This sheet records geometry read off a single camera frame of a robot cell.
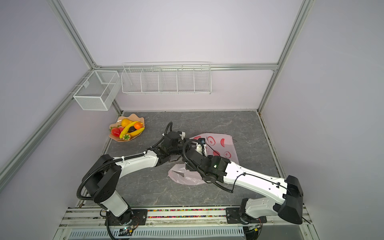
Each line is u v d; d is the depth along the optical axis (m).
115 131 1.00
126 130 1.02
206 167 0.53
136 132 1.02
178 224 0.74
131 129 1.03
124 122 1.07
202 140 0.64
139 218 0.73
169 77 1.00
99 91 1.04
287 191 0.40
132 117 1.12
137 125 1.03
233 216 0.73
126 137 0.96
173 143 0.68
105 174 0.46
